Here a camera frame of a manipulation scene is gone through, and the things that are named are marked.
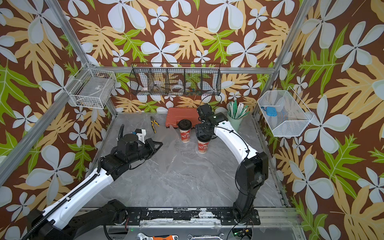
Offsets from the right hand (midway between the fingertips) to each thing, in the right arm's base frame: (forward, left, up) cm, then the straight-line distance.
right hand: (203, 130), depth 86 cm
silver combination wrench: (-49, +7, -18) cm, 53 cm away
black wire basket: (+33, +17, +13) cm, 40 cm away
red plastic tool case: (+30, +20, -17) cm, 40 cm away
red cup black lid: (+5, +11, -2) cm, 12 cm away
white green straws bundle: (+20, -24, -4) cm, 32 cm away
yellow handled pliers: (+23, +37, -18) cm, 47 cm away
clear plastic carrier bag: (-17, +18, 0) cm, 25 cm away
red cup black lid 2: (-6, 0, -5) cm, 7 cm away
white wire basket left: (+19, +65, +17) cm, 70 cm away
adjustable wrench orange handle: (-50, +21, -17) cm, 57 cm away
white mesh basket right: (0, -47, +11) cm, 48 cm away
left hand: (-12, +20, +7) cm, 25 cm away
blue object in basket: (+9, -40, +7) cm, 41 cm away
